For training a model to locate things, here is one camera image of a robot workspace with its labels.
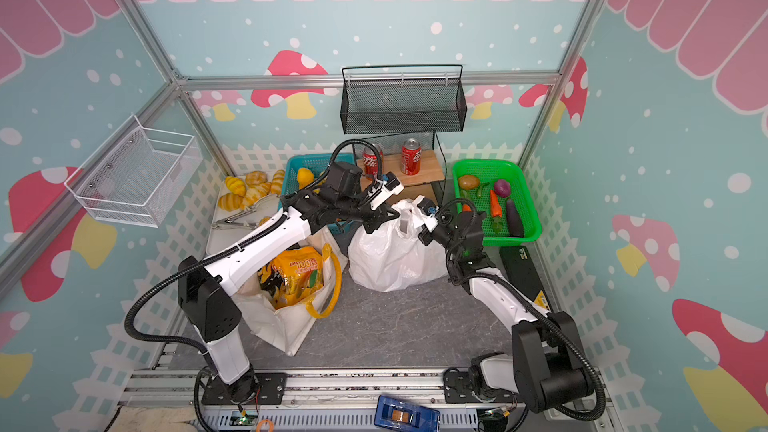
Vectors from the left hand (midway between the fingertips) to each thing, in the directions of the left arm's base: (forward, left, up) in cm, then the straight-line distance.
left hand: (395, 218), depth 77 cm
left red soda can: (+21, +8, 0) cm, 22 cm away
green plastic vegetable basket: (+32, -43, -18) cm, 57 cm away
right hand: (+4, -5, 0) cm, 6 cm away
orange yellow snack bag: (-10, +25, -11) cm, 29 cm away
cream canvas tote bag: (-24, +26, -14) cm, 38 cm away
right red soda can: (+24, -4, +1) cm, 25 cm away
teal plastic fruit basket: (+32, +34, -14) cm, 49 cm away
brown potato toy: (+33, -28, -20) cm, 48 cm away
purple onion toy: (+30, -39, -19) cm, 53 cm away
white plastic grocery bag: (-3, 0, -14) cm, 14 cm away
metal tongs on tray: (+12, +58, -22) cm, 63 cm away
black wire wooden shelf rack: (+27, -12, -9) cm, 31 cm away
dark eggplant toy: (+16, -42, -21) cm, 50 cm away
